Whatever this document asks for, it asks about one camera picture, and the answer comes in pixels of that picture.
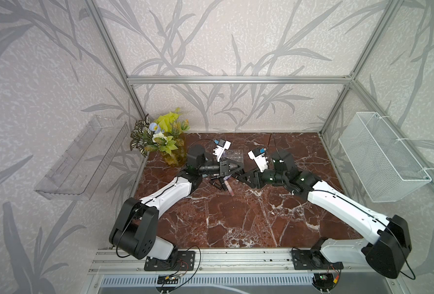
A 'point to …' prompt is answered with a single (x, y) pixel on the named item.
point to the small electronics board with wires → (167, 279)
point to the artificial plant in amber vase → (165, 135)
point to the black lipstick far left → (215, 184)
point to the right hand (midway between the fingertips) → (243, 174)
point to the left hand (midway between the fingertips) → (241, 169)
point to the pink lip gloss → (229, 188)
